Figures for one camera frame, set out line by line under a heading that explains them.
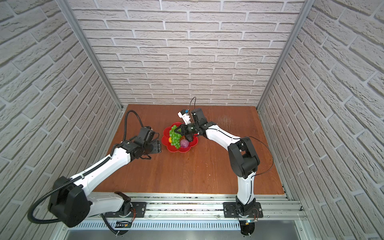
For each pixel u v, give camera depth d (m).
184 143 0.94
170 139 0.95
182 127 0.78
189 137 0.97
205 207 0.76
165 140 0.97
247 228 0.70
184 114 0.81
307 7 0.69
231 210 0.73
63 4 0.68
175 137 0.88
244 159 0.50
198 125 0.72
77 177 0.43
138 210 0.73
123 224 0.73
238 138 0.54
